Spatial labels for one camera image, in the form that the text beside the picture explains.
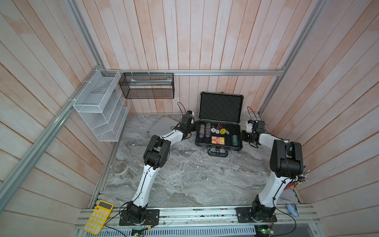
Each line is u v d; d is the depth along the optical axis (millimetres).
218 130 1073
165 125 1105
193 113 998
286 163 517
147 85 1048
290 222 731
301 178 702
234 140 1008
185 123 858
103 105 688
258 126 817
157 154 630
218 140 1010
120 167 903
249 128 921
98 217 730
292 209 745
